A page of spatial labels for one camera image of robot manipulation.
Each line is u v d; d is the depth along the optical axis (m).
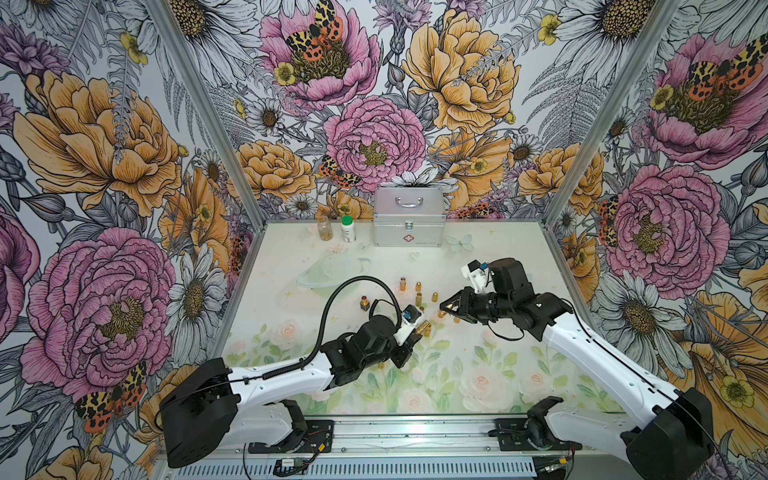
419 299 0.97
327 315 0.64
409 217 1.04
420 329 0.78
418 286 1.00
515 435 0.73
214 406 0.41
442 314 0.68
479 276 0.73
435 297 0.97
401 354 0.69
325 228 1.14
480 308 0.67
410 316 0.67
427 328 0.89
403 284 1.00
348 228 1.11
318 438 0.74
